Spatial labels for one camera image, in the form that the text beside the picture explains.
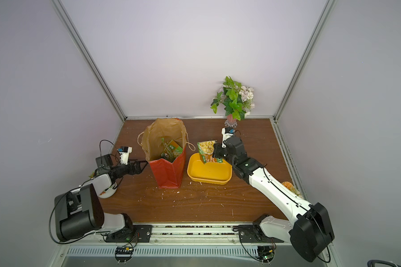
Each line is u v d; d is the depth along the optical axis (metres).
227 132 0.68
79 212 0.45
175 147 1.00
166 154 0.95
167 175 0.81
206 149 0.83
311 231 0.38
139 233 0.73
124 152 0.79
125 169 0.78
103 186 0.61
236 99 0.86
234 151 0.56
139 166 0.81
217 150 0.68
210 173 0.89
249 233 0.73
